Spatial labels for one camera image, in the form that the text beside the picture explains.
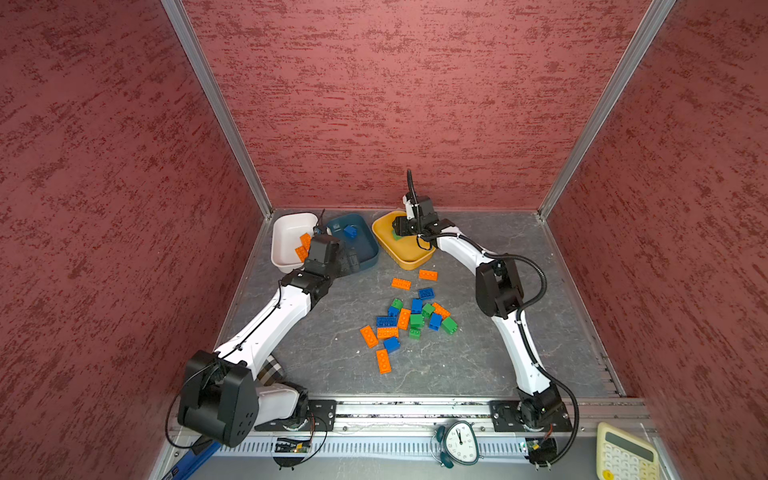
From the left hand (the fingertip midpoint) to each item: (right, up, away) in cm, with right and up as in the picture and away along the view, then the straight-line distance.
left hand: (341, 263), depth 85 cm
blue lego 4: (+28, -18, +2) cm, 33 cm away
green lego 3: (+22, -18, +4) cm, 29 cm away
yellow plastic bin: (+20, +2, +21) cm, 29 cm away
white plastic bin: (-26, +10, +27) cm, 39 cm away
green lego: (+17, -14, +7) cm, 22 cm away
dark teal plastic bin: (+4, +6, +27) cm, 28 cm away
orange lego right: (+31, -16, +7) cm, 35 cm away
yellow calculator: (+70, -44, -17) cm, 84 cm away
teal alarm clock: (+30, -40, -18) cm, 53 cm away
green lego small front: (+21, -21, 0) cm, 30 cm away
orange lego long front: (+12, -28, -2) cm, 30 cm away
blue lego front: (+15, -24, +1) cm, 29 cm away
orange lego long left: (+8, -22, +2) cm, 24 cm away
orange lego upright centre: (+19, -18, +6) cm, 27 cm away
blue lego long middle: (+13, -18, +4) cm, 23 cm away
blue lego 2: (+15, -16, +6) cm, 23 cm away
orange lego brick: (+18, -8, +13) cm, 24 cm away
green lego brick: (+16, +8, +22) cm, 29 cm away
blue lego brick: (-1, +10, +26) cm, 28 cm away
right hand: (+17, +11, +20) cm, 29 cm away
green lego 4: (+32, -19, +2) cm, 38 cm away
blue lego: (+26, -11, +11) cm, 31 cm away
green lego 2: (+26, -15, +6) cm, 31 cm away
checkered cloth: (-18, -28, -8) cm, 34 cm away
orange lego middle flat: (+13, -21, +2) cm, 25 cm away
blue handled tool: (-31, -44, -20) cm, 57 cm away
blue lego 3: (+23, -14, +8) cm, 28 cm away
